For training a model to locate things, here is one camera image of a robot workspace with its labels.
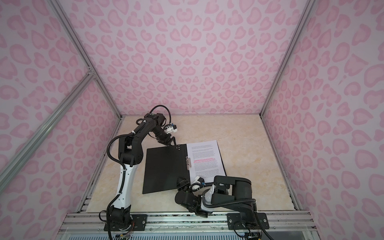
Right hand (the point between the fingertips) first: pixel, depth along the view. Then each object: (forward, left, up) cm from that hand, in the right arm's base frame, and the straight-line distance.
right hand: (175, 180), depth 84 cm
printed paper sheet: (+14, -17, -4) cm, 23 cm away
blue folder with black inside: (+12, +10, -6) cm, 17 cm away
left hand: (+24, +6, -1) cm, 25 cm away
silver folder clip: (+11, -7, -2) cm, 13 cm away
